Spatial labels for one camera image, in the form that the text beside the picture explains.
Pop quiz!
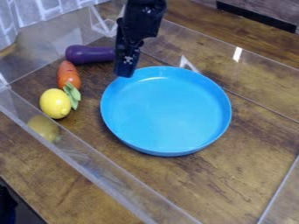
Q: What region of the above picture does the clear acrylic enclosure wall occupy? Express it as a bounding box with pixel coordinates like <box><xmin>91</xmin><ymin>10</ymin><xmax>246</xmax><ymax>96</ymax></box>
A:
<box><xmin>0</xmin><ymin>0</ymin><xmax>299</xmax><ymax>224</ymax></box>

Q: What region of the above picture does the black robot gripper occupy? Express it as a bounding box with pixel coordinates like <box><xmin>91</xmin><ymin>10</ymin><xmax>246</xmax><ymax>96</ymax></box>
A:
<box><xmin>115</xmin><ymin>0</ymin><xmax>167</xmax><ymax>78</ymax></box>

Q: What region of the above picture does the orange toy carrot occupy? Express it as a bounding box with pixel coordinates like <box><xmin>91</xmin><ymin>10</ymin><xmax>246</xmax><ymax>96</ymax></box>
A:
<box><xmin>58</xmin><ymin>60</ymin><xmax>82</xmax><ymax>110</ymax></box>

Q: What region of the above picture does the purple toy eggplant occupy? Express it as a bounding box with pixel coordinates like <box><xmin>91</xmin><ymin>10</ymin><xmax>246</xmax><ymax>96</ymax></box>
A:
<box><xmin>66</xmin><ymin>45</ymin><xmax>115</xmax><ymax>65</ymax></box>

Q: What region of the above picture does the blue round plastic tray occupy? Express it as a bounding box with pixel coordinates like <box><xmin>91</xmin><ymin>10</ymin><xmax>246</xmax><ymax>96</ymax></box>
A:
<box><xmin>101</xmin><ymin>66</ymin><xmax>233</xmax><ymax>157</ymax></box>

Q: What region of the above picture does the yellow toy lemon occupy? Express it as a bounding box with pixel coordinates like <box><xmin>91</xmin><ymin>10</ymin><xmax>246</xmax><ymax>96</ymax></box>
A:
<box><xmin>41</xmin><ymin>88</ymin><xmax>71</xmax><ymax>119</ymax></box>

